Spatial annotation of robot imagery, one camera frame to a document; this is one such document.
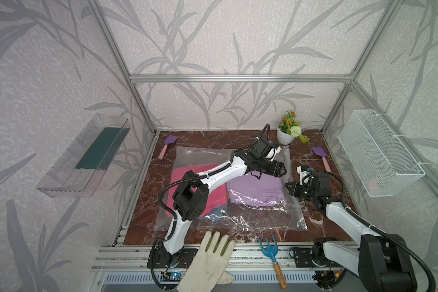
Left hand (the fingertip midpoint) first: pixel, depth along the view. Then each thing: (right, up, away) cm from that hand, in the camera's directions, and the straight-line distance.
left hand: (281, 171), depth 82 cm
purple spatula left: (-63, +16, +33) cm, 73 cm away
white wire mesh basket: (+31, +6, -18) cm, 37 cm away
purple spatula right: (+31, +8, +26) cm, 42 cm away
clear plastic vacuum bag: (+4, -21, +2) cm, 22 cm away
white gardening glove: (-32, -37, -11) cm, 50 cm away
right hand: (+4, -6, +6) cm, 9 cm away
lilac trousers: (-10, -9, +7) cm, 15 cm away
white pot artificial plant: (+10, +22, +20) cm, 31 cm away
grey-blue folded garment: (-30, -18, -2) cm, 36 cm away
